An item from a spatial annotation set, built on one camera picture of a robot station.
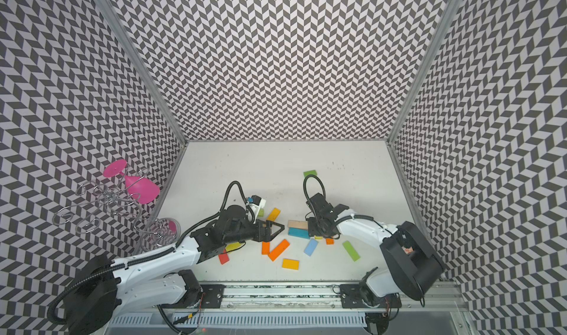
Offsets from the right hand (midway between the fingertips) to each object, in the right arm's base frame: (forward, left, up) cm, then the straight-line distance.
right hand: (316, 233), depth 87 cm
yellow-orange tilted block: (+8, +18, +1) cm, 19 cm away
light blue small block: (-5, +3, 0) cm, 6 cm away
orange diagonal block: (-7, +16, 0) cm, 17 cm away
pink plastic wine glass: (+7, +61, +22) cm, 65 cm away
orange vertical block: (-6, +20, 0) cm, 21 cm away
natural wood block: (+3, +8, +1) cm, 8 cm away
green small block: (+30, 0, +1) cm, 30 cm away
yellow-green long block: (-11, +27, +18) cm, 34 cm away
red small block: (-8, +36, 0) cm, 37 cm away
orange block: (-3, -5, 0) cm, 6 cm away
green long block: (-6, -13, -2) cm, 15 cm away
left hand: (-3, +14, +11) cm, 19 cm away
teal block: (0, +7, 0) cm, 7 cm away
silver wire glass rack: (+3, +74, +20) cm, 77 cm away
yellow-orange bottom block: (-11, +10, -1) cm, 15 cm away
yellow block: (-1, 0, -1) cm, 2 cm away
